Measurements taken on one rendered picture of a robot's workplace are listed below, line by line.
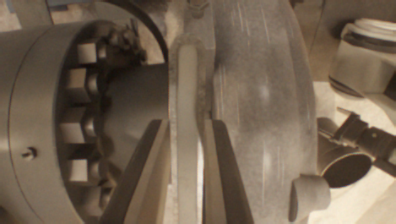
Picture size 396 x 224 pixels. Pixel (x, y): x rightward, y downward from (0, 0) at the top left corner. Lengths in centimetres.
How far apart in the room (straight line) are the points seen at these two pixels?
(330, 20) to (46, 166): 109
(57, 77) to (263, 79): 32
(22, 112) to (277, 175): 38
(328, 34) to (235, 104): 92
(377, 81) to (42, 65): 71
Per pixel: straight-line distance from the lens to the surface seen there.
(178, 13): 107
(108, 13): 88
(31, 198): 45
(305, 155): 24
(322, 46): 109
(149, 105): 43
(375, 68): 60
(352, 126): 79
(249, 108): 20
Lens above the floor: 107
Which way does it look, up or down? 57 degrees down
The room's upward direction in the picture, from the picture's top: 180 degrees clockwise
